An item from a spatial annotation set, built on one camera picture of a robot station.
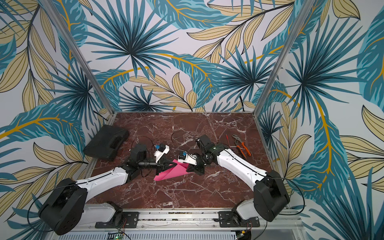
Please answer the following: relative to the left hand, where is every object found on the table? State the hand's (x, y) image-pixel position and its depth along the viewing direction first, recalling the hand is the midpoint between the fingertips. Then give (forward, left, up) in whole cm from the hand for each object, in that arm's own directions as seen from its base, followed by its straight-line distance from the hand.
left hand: (174, 166), depth 76 cm
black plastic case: (+19, +48, -11) cm, 52 cm away
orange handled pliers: (+24, -40, -14) cm, 49 cm away
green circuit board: (-29, +26, -17) cm, 42 cm away
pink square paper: (-2, -3, 0) cm, 3 cm away
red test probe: (+29, -33, -14) cm, 47 cm away
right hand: (+1, -7, -3) cm, 8 cm away
